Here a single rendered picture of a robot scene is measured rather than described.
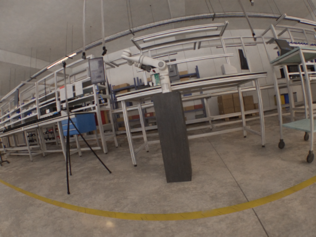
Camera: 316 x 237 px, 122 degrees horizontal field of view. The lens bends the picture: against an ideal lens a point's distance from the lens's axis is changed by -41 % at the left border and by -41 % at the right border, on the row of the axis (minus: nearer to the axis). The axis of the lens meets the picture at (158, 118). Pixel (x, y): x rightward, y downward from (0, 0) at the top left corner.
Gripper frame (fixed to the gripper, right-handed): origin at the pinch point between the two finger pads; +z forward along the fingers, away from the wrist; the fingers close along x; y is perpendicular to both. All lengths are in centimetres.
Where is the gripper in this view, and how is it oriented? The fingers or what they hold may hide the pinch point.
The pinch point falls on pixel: (154, 71)
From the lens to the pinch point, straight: 179.3
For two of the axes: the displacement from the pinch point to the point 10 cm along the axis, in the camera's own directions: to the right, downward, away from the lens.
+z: 8.7, 4.6, -1.5
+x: -4.4, 8.8, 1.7
